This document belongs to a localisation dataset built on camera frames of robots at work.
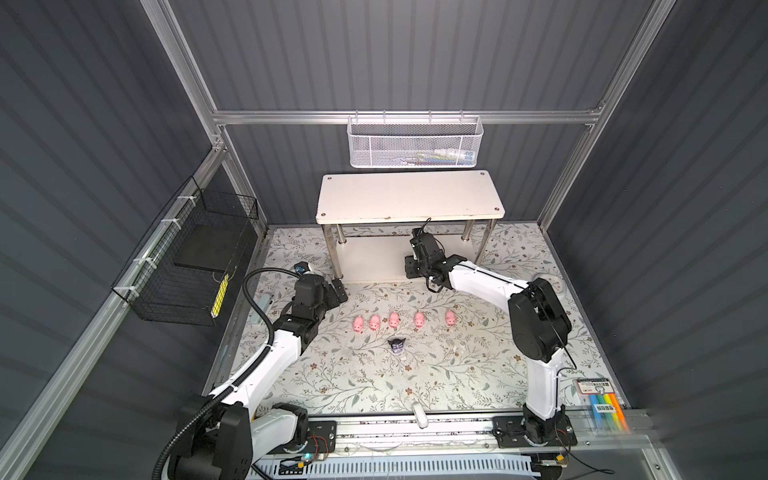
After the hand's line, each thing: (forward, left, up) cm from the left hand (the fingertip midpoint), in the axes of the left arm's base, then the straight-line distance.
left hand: (328, 287), depth 86 cm
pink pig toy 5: (-5, -37, -12) cm, 39 cm away
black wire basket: (-3, +33, +14) cm, 36 cm away
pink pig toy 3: (-5, -19, -13) cm, 24 cm away
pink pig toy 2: (-6, -13, -12) cm, 19 cm away
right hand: (+10, -27, -4) cm, 29 cm away
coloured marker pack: (-33, -72, -12) cm, 80 cm away
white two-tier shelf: (+7, -13, +20) cm, 25 cm away
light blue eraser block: (+3, +23, -11) cm, 25 cm away
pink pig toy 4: (-5, -27, -13) cm, 31 cm away
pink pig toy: (-6, -8, -12) cm, 16 cm away
